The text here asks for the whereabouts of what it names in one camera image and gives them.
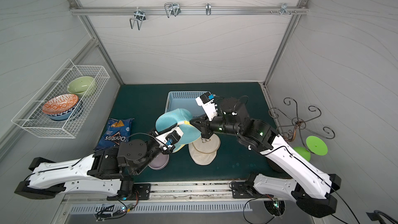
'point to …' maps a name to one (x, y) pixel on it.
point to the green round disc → (316, 145)
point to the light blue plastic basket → (186, 100)
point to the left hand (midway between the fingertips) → (173, 124)
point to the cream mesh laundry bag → (203, 151)
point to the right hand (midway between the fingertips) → (191, 120)
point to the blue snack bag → (116, 131)
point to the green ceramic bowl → (81, 85)
